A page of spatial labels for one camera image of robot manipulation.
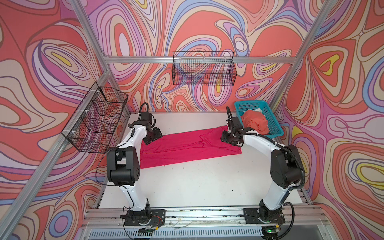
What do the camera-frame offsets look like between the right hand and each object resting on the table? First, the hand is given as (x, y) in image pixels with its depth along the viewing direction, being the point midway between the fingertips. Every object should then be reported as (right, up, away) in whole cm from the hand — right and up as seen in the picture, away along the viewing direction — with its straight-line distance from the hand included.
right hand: (225, 140), depth 95 cm
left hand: (-43, +3, 0) cm, 43 cm away
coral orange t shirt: (+24, +13, +9) cm, 29 cm away
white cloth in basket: (+31, +23, +22) cm, 44 cm away
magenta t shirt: (-32, -5, +4) cm, 33 cm away
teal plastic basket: (+35, +8, +6) cm, 36 cm away
